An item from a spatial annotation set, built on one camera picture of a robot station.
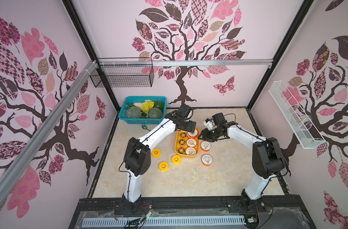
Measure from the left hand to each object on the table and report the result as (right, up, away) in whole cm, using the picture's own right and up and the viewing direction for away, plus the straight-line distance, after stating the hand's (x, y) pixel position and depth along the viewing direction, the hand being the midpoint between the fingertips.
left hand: (186, 128), depth 89 cm
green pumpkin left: (-38, +11, +13) cm, 41 cm away
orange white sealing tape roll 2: (+4, -11, +8) cm, 14 cm away
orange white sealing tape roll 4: (+14, -13, +6) cm, 20 cm away
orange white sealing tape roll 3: (+3, -16, +4) cm, 17 cm away
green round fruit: (-20, +18, +22) cm, 34 cm away
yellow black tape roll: (-2, -6, +12) cm, 14 cm away
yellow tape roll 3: (-15, -24, -2) cm, 28 cm away
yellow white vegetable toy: (-32, +17, +25) cm, 44 cm away
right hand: (+9, -8, +1) cm, 12 cm away
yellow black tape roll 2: (-3, -11, +9) cm, 14 cm away
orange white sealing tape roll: (+5, -6, +9) cm, 11 cm away
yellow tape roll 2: (-7, -21, +1) cm, 22 cm away
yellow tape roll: (-20, -17, +3) cm, 27 cm away
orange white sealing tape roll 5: (+13, -21, +1) cm, 25 cm away
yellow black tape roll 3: (-3, -16, +5) cm, 17 cm away
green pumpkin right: (-23, +10, +14) cm, 29 cm away
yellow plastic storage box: (-6, -13, +8) cm, 16 cm away
